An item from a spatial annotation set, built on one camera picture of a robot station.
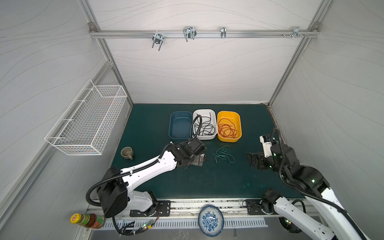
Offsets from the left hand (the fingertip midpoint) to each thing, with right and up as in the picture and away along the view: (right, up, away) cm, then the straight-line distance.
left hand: (196, 154), depth 80 cm
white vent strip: (-10, -31, -10) cm, 34 cm away
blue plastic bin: (-12, +16, +28) cm, 35 cm away
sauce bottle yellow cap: (-45, -24, -18) cm, 54 cm away
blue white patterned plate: (+7, -29, -10) cm, 32 cm away
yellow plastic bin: (+29, +20, +27) cm, 45 cm away
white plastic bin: (+7, +24, +28) cm, 37 cm away
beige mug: (-43, -1, +10) cm, 44 cm away
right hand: (+30, +5, -11) cm, 32 cm away
